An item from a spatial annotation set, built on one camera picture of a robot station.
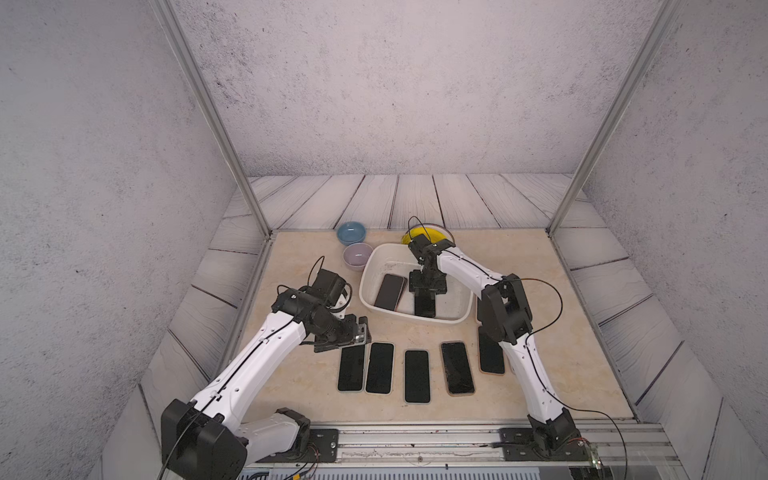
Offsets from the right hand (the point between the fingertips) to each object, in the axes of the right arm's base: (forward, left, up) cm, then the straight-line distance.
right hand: (421, 291), depth 102 cm
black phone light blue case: (-27, +21, 0) cm, 34 cm away
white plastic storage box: (+12, +8, +3) cm, 15 cm away
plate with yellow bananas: (+23, -5, +4) cm, 24 cm away
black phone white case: (-28, +13, -1) cm, 31 cm away
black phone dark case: (-28, +2, -1) cm, 28 cm away
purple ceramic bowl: (+14, +23, +2) cm, 27 cm away
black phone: (-5, -1, 0) cm, 5 cm away
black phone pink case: (-27, -9, +2) cm, 29 cm away
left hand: (-25, +17, +14) cm, 33 cm away
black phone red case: (0, +10, 0) cm, 10 cm away
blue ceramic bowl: (+26, +26, +2) cm, 37 cm away
